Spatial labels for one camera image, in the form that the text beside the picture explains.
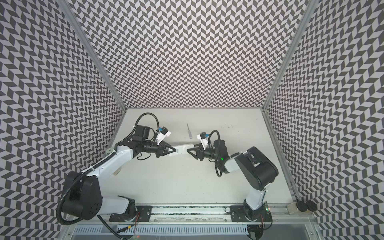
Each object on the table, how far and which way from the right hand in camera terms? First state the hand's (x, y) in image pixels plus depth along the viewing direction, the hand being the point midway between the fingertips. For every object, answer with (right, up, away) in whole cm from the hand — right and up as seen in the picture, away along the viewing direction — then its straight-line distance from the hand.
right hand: (188, 153), depth 84 cm
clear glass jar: (-44, +2, -2) cm, 44 cm away
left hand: (-7, +2, -5) cm, 9 cm away
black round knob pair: (+60, -23, -12) cm, 66 cm away
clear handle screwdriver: (-1, +10, +21) cm, 23 cm away
